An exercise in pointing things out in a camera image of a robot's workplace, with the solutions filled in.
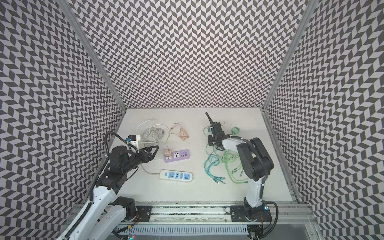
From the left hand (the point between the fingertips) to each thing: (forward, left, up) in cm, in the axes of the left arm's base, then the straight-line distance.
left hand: (155, 148), depth 76 cm
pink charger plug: (+3, -4, -11) cm, 12 cm away
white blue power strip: (-9, -10, -15) cm, 20 cm away
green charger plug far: (+22, -48, -16) cm, 55 cm away
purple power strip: (+4, -11, -16) cm, 20 cm away
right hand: (+15, -32, -19) cm, 40 cm away
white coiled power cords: (+21, +10, -15) cm, 27 cm away
